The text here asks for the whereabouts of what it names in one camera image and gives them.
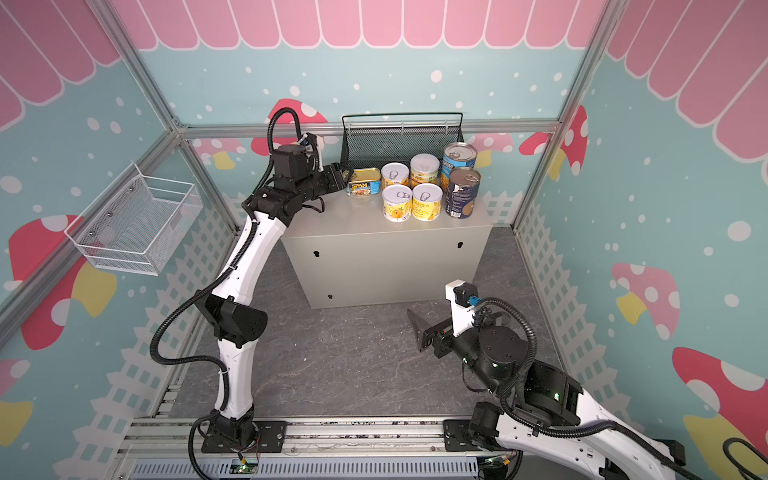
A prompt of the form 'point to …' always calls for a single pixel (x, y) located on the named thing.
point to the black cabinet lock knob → (459, 244)
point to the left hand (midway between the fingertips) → (348, 176)
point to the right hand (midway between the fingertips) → (427, 304)
